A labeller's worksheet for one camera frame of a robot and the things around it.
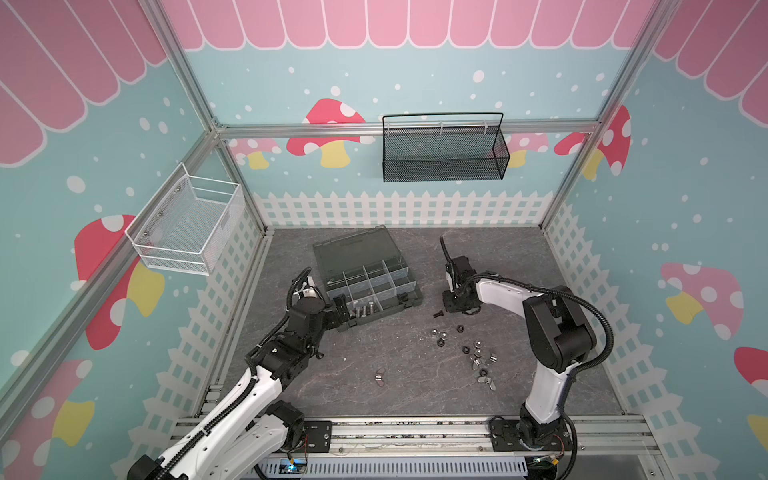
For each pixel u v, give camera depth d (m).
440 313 0.96
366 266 1.03
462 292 0.73
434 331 0.92
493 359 0.87
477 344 0.89
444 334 0.92
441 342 0.90
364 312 0.95
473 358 0.86
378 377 0.83
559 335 0.50
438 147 0.94
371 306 0.96
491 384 0.83
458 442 0.74
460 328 0.93
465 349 0.89
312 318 0.58
